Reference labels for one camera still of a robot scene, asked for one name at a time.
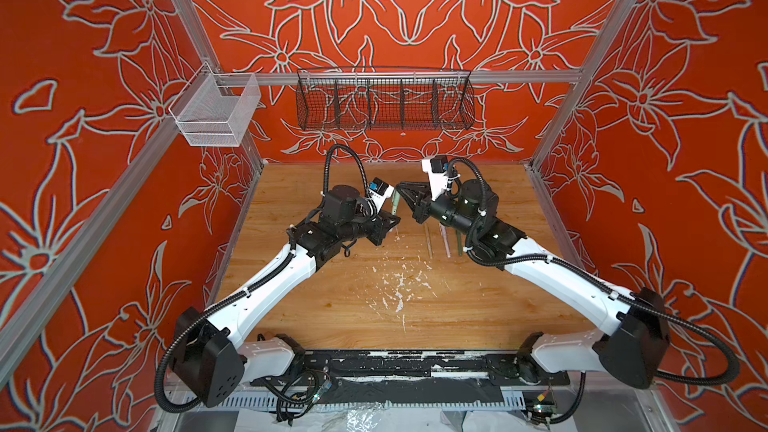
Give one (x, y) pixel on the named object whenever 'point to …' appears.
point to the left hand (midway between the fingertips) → (394, 212)
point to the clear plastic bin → (212, 109)
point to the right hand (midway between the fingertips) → (393, 189)
